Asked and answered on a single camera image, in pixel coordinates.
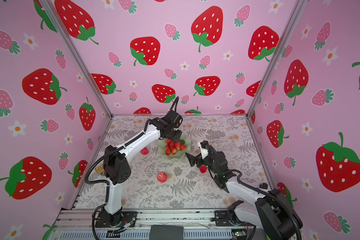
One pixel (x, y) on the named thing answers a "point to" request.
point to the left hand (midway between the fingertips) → (177, 135)
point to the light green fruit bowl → (179, 155)
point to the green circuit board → (241, 234)
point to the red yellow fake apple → (162, 177)
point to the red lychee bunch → (172, 147)
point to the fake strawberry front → (203, 169)
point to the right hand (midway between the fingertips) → (192, 149)
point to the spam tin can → (99, 169)
